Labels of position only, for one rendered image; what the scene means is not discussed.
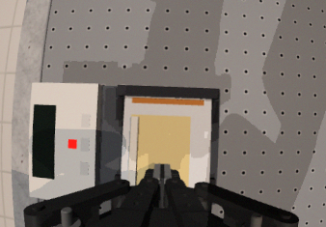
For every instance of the black and white box-shaped dock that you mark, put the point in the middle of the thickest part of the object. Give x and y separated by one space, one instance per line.
75 133

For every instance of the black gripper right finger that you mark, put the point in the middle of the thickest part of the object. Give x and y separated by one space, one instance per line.
239 210

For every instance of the grey flat base plate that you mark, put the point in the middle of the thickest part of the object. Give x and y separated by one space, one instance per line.
267 57

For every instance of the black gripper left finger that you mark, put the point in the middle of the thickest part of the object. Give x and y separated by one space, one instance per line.
81 208

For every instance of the white bar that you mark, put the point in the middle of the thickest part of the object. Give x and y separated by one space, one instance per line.
133 150

